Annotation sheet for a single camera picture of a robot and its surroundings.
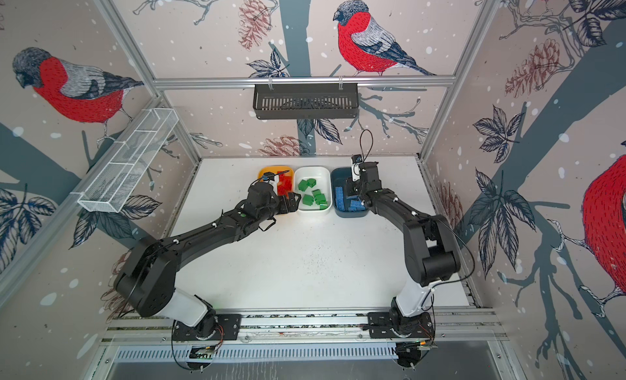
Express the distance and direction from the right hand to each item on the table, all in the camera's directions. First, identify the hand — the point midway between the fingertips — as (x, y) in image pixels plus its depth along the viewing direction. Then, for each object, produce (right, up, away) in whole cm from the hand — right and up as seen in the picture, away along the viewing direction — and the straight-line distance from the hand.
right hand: (349, 180), depth 95 cm
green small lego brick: (-17, -9, +8) cm, 21 cm away
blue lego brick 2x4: (-3, -8, +8) cm, 12 cm away
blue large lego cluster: (+3, -10, +6) cm, 12 cm away
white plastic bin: (-10, +2, +14) cm, 18 cm away
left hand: (-22, -6, -9) cm, 24 cm away
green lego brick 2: (-16, -1, +12) cm, 20 cm away
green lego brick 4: (-10, -11, +5) cm, 16 cm away
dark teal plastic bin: (-3, +2, +14) cm, 14 cm away
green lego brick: (-20, -2, +12) cm, 23 cm away
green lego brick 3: (-11, -8, +8) cm, 16 cm away
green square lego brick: (-13, -6, +11) cm, 18 cm away
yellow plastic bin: (-33, +5, +19) cm, 38 cm away
